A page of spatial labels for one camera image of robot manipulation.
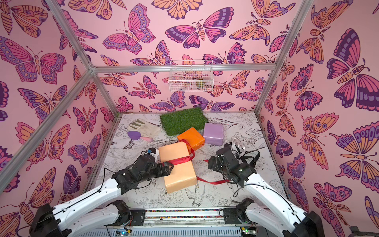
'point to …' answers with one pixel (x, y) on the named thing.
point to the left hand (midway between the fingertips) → (169, 166)
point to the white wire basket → (191, 75)
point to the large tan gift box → (182, 175)
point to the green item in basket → (200, 84)
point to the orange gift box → (193, 137)
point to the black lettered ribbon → (248, 152)
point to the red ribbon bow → (186, 159)
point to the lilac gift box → (213, 133)
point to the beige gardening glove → (145, 129)
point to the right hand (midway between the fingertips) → (214, 161)
